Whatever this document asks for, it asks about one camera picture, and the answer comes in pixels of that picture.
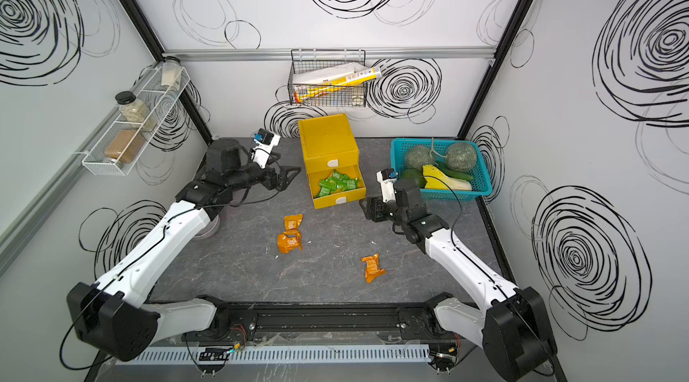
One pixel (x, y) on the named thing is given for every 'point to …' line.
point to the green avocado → (414, 173)
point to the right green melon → (461, 156)
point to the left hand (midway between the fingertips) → (288, 161)
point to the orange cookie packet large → (289, 240)
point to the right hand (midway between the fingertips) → (368, 201)
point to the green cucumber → (454, 174)
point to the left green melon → (420, 156)
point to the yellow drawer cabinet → (332, 160)
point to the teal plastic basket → (481, 185)
